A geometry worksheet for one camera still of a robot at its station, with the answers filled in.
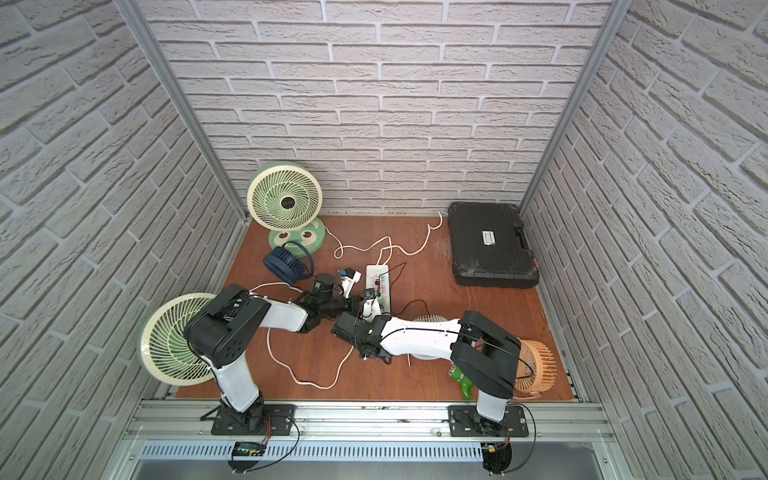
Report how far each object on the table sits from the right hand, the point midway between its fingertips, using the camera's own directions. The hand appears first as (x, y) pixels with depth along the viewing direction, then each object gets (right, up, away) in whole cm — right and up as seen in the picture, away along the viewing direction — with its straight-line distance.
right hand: (378, 322), depth 87 cm
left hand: (-4, +7, +5) cm, 9 cm away
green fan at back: (-28, +38, +4) cm, 47 cm away
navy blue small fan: (-29, +17, +5) cm, 34 cm away
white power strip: (-1, +12, +9) cm, 15 cm away
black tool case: (+38, +22, +14) cm, 47 cm away
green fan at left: (-50, -1, -17) cm, 53 cm away
